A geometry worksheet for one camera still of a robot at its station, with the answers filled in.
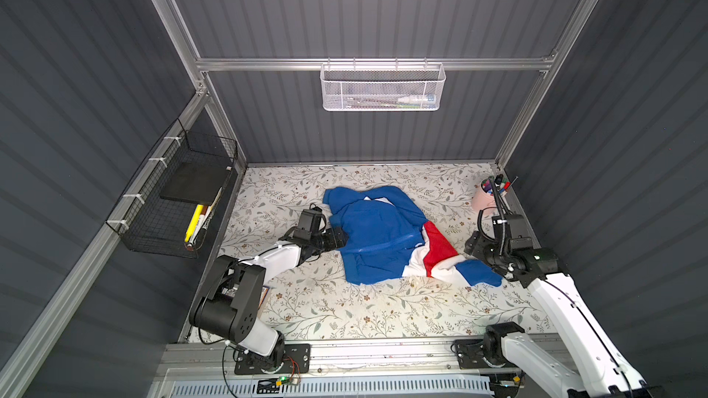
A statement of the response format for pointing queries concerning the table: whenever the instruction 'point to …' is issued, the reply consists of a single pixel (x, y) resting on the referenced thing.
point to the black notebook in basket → (197, 182)
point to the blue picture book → (264, 293)
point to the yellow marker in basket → (194, 223)
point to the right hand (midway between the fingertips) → (481, 247)
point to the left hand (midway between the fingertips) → (343, 240)
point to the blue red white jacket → (386, 237)
